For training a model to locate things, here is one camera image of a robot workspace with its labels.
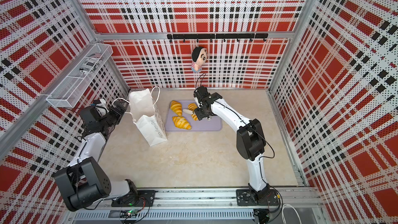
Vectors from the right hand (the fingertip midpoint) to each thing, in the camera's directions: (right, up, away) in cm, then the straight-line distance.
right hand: (205, 112), depth 91 cm
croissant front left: (-16, -7, +8) cm, 19 cm away
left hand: (-42, +4, -7) cm, 43 cm away
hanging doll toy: (-4, +33, 0) cm, 33 cm away
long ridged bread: (-10, +3, +16) cm, 19 cm away
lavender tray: (+2, -8, +10) cm, 13 cm away
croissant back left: (-21, +3, +16) cm, 26 cm away
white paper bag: (-29, -1, -16) cm, 34 cm away
